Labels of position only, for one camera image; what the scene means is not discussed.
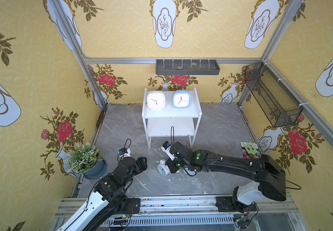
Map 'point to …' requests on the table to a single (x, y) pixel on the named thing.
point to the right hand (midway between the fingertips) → (165, 166)
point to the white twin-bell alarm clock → (162, 169)
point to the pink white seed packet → (246, 155)
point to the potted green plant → (84, 159)
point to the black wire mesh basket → (279, 107)
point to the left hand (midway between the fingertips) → (144, 161)
